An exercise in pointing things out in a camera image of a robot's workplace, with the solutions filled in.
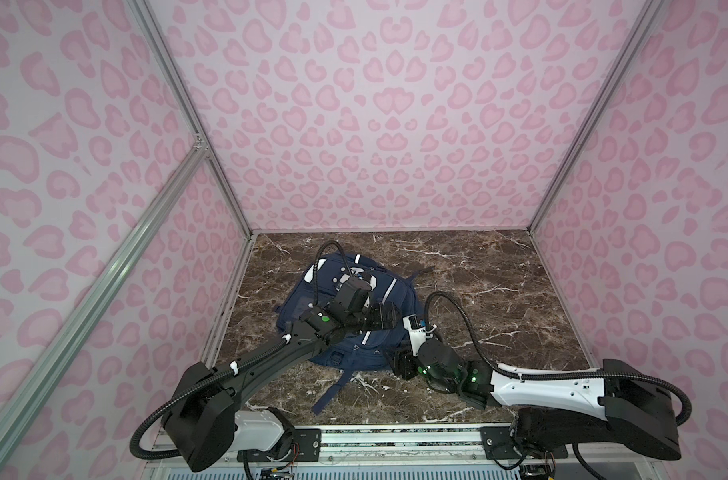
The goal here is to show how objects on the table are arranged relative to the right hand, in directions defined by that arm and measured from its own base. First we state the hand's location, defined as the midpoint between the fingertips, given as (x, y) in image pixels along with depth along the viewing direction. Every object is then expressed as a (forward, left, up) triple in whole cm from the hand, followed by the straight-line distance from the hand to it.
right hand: (391, 349), depth 77 cm
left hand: (+9, 0, +5) cm, 10 cm away
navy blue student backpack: (+2, +14, -8) cm, 16 cm away
